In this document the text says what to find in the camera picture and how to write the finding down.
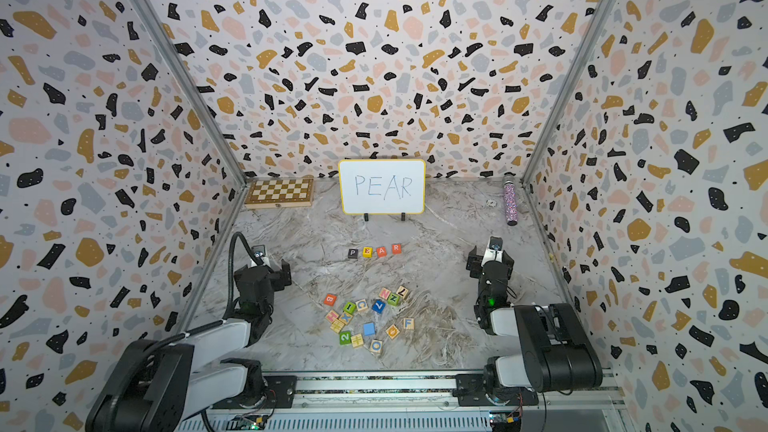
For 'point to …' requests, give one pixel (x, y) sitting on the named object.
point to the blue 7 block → (378, 306)
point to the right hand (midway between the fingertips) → (493, 249)
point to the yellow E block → (367, 252)
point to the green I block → (350, 307)
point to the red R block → (396, 249)
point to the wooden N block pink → (384, 293)
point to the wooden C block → (361, 305)
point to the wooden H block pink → (332, 316)
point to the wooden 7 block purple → (402, 292)
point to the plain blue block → (369, 329)
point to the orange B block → (330, 299)
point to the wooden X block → (345, 317)
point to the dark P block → (353, 253)
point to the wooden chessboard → (286, 192)
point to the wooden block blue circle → (376, 346)
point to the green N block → (394, 299)
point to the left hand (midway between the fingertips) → (268, 262)
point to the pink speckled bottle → (510, 194)
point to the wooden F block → (408, 323)
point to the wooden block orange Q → (392, 331)
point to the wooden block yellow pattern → (357, 340)
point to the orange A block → (381, 251)
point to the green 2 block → (345, 338)
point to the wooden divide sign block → (337, 326)
